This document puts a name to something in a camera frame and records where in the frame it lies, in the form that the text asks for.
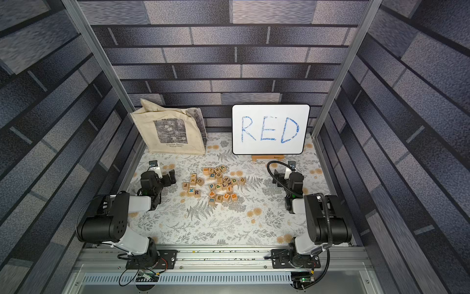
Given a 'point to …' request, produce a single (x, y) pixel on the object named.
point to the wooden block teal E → (211, 201)
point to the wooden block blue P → (212, 187)
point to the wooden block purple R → (197, 193)
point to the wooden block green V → (223, 169)
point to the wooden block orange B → (234, 196)
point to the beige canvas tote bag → (171, 130)
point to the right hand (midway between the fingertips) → (285, 169)
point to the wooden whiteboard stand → (254, 157)
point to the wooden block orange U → (226, 197)
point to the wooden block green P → (218, 186)
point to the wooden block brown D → (242, 180)
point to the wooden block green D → (234, 180)
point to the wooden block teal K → (191, 190)
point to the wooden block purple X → (229, 183)
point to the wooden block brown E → (219, 198)
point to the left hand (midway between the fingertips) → (165, 169)
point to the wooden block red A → (212, 193)
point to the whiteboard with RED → (270, 128)
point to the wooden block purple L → (224, 186)
